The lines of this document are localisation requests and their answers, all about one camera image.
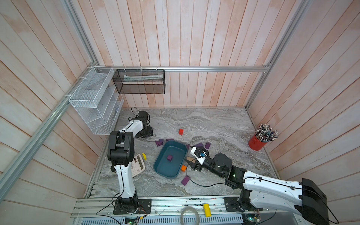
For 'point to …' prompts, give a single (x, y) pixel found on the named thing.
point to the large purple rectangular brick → (185, 180)
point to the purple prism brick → (188, 146)
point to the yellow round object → (144, 156)
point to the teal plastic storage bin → (163, 168)
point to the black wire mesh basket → (140, 81)
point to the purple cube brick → (199, 145)
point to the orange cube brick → (183, 168)
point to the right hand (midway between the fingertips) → (188, 151)
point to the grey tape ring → (187, 208)
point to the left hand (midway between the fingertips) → (146, 134)
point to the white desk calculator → (138, 165)
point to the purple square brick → (207, 145)
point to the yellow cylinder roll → (207, 210)
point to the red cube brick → (181, 131)
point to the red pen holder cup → (264, 135)
